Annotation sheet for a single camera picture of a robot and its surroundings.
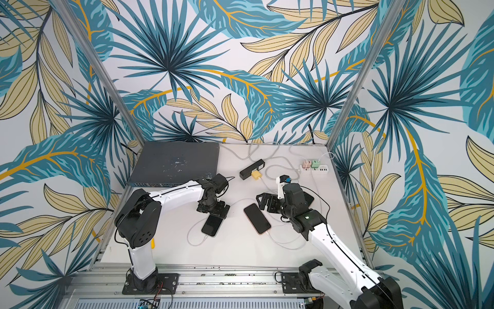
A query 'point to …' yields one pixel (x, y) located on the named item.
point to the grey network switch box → (167, 164)
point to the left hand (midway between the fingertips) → (216, 215)
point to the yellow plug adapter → (256, 175)
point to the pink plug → (306, 164)
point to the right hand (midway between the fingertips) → (255, 203)
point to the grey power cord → (273, 156)
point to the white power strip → (322, 170)
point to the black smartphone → (212, 225)
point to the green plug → (315, 164)
